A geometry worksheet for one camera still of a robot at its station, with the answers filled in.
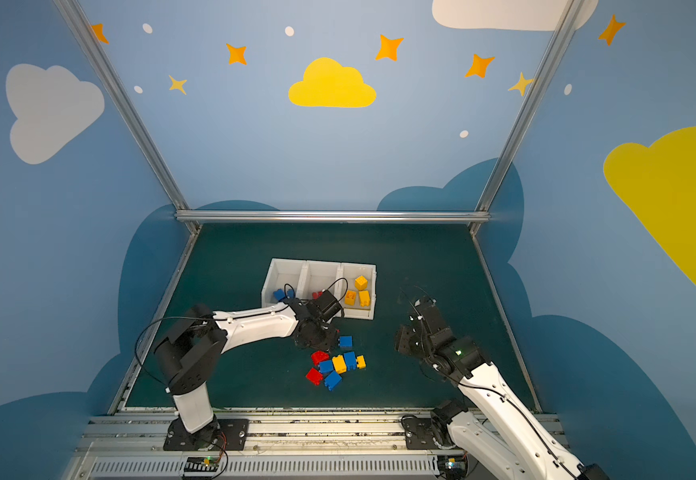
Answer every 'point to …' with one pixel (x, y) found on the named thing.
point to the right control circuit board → (453, 466)
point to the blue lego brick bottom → (332, 380)
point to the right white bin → (356, 290)
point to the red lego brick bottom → (314, 376)
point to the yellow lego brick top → (361, 283)
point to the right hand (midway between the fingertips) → (405, 333)
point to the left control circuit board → (201, 464)
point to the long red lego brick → (316, 295)
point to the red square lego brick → (319, 357)
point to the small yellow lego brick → (360, 362)
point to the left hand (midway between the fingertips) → (329, 341)
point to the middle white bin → (316, 277)
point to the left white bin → (285, 274)
